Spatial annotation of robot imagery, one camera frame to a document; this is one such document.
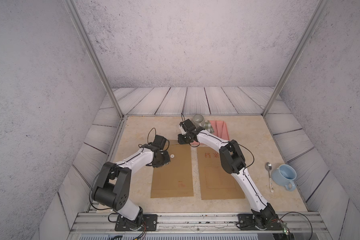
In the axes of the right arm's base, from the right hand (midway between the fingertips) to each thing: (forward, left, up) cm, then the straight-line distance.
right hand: (178, 141), depth 104 cm
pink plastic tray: (+12, -30, -2) cm, 33 cm away
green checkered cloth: (+13, -21, -1) cm, 25 cm away
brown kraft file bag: (-26, +1, -3) cm, 26 cm away
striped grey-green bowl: (+17, -14, +2) cm, 22 cm away
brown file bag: (-28, -23, -1) cm, 36 cm away
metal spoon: (-18, -55, -1) cm, 58 cm away
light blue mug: (-23, -63, -2) cm, 67 cm away
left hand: (-17, +5, +3) cm, 18 cm away
